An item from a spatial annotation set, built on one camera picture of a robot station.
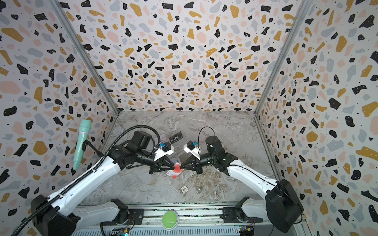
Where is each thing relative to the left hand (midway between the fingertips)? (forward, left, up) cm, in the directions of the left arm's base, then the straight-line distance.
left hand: (176, 165), depth 68 cm
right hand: (0, -4, -2) cm, 5 cm away
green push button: (-18, +4, -22) cm, 29 cm away
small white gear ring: (-4, -3, -23) cm, 24 cm away
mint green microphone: (+15, +43, +11) cm, 47 cm away
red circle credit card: (-1, 0, -3) cm, 3 cm away
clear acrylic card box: (+27, +4, -15) cm, 32 cm away
